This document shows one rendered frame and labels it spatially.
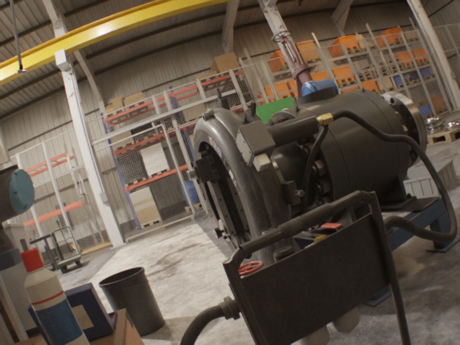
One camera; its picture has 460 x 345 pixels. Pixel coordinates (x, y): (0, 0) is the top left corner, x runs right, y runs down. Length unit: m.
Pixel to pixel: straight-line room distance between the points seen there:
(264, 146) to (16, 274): 1.23
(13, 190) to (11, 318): 0.60
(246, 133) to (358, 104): 0.69
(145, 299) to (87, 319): 1.32
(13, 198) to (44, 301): 0.71
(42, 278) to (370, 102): 1.54
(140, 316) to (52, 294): 1.51
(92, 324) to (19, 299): 1.00
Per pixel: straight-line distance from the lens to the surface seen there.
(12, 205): 1.26
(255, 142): 1.15
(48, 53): 9.95
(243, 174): 1.23
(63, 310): 0.58
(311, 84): 2.03
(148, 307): 2.07
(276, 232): 0.71
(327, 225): 0.96
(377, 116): 1.67
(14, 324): 1.60
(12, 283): 1.72
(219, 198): 1.58
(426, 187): 2.79
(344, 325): 0.88
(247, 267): 0.77
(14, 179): 1.24
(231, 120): 1.35
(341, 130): 1.53
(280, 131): 1.21
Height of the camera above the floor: 0.70
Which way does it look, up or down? level
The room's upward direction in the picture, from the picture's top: 20 degrees counter-clockwise
